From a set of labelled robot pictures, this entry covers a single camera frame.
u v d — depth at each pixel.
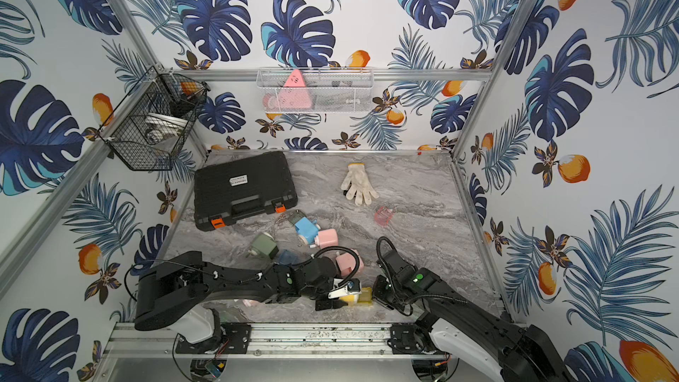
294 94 0.90
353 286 0.68
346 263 0.83
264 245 0.89
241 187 1.00
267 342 0.75
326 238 0.88
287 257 0.90
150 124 0.80
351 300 0.75
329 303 0.70
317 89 0.93
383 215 1.01
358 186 1.06
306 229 0.90
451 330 0.61
